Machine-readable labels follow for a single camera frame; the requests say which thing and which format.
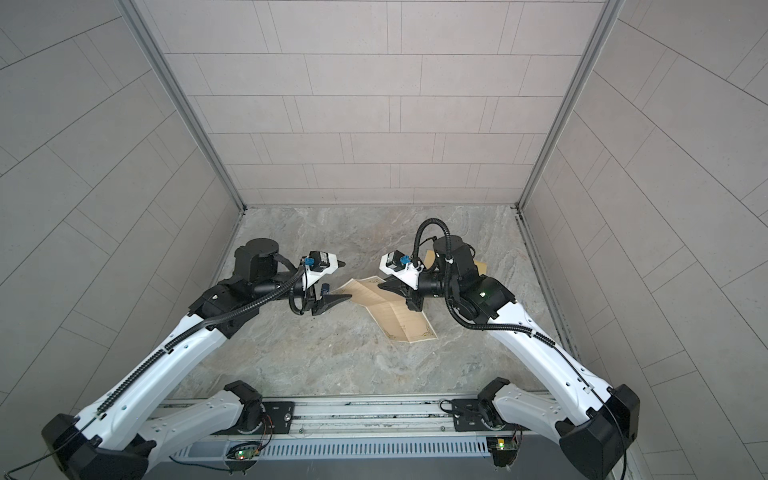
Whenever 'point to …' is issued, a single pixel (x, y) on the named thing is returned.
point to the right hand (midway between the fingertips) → (383, 285)
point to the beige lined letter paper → (389, 309)
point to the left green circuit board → (246, 453)
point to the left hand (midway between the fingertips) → (350, 278)
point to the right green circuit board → (504, 450)
